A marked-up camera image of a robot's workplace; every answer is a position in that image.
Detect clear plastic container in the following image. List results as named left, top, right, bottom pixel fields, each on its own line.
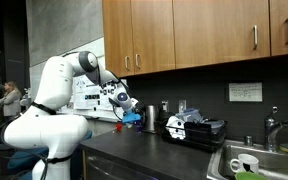
left=175, top=107, right=205, bottom=124

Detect green bowl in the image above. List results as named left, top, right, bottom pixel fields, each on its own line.
left=234, top=170, right=272, bottom=180

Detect woman in grey top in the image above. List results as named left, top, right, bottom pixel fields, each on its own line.
left=0, top=80, right=22, bottom=124

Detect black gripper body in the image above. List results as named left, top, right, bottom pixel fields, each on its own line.
left=135, top=105, right=147, bottom=122

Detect white poster with dark pictures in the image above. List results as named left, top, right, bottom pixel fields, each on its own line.
left=73, top=74, right=117, bottom=111

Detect stainless steel sink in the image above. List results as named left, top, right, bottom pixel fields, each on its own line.
left=206, top=139, right=288, bottom=180

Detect black dish rack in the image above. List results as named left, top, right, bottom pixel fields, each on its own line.
left=162, top=118, right=228, bottom=153

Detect wall power outlet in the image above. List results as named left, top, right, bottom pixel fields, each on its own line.
left=161, top=99, right=170, bottom=113
left=178, top=99, right=187, bottom=114

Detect white mug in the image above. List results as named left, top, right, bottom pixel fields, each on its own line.
left=229, top=153, right=260, bottom=174

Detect wooden upper cabinets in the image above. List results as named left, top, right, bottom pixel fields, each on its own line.
left=101, top=0, right=288, bottom=78

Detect chrome sink faucet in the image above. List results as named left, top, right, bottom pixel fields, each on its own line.
left=263, top=105, right=288, bottom=153

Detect stainless steel thermos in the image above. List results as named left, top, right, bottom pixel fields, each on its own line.
left=143, top=104, right=158, bottom=134

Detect black jar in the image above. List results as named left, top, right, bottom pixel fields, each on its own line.
left=157, top=109, right=172, bottom=123

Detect whiteboard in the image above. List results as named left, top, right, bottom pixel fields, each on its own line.
left=28, top=36, right=128, bottom=123

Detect white paper wall notice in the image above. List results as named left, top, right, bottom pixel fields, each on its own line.
left=228, top=81, right=263, bottom=103

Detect white plate with blue dots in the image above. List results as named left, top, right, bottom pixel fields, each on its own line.
left=166, top=115, right=186, bottom=140

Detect stainless steel dishwasher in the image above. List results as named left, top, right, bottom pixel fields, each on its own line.
left=85, top=151, right=158, bottom=180

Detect small metal cup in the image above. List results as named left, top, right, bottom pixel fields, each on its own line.
left=243, top=134, right=254, bottom=146

